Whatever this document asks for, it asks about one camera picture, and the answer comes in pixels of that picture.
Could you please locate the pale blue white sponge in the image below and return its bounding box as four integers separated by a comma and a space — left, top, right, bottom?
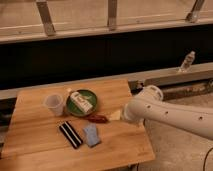
83, 124, 101, 148

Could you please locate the black white striped bar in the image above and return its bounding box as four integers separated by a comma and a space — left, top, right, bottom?
59, 121, 83, 149

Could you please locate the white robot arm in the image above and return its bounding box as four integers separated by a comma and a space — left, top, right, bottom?
109, 85, 213, 140

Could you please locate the red brown snack bar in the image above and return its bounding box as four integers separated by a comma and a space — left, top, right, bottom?
87, 115, 108, 123

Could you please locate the green plate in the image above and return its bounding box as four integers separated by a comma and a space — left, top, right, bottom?
66, 89, 98, 117

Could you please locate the clear plastic cup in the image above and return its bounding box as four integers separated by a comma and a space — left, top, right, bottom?
43, 94, 64, 116

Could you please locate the clear water bottle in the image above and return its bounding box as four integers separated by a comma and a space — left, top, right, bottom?
178, 51, 195, 73

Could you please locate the middle metal bracket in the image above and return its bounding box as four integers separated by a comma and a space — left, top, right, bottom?
107, 0, 117, 31

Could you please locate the metal bracket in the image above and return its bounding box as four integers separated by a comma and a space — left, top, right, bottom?
107, 0, 117, 31
36, 0, 56, 36
185, 0, 205, 23

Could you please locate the right metal bracket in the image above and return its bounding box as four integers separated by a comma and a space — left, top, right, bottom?
185, 0, 205, 23

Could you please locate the left metal bracket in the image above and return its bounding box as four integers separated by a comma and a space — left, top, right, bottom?
36, 0, 56, 36

